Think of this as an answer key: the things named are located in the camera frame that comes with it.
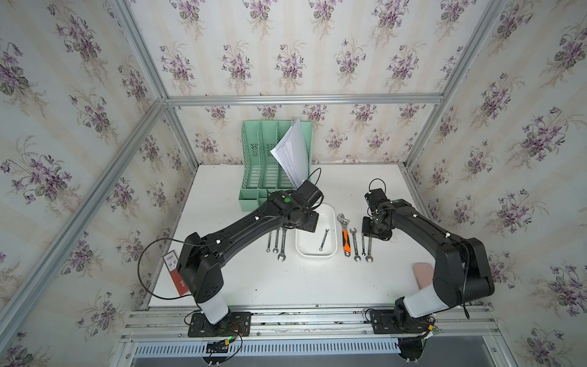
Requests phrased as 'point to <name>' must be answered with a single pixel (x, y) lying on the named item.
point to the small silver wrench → (277, 248)
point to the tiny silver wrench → (320, 249)
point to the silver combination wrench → (353, 233)
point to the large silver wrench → (283, 254)
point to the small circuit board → (217, 347)
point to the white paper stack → (292, 153)
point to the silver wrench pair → (369, 257)
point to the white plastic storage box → (307, 243)
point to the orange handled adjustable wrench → (345, 235)
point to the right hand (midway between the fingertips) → (371, 233)
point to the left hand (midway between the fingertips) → (310, 223)
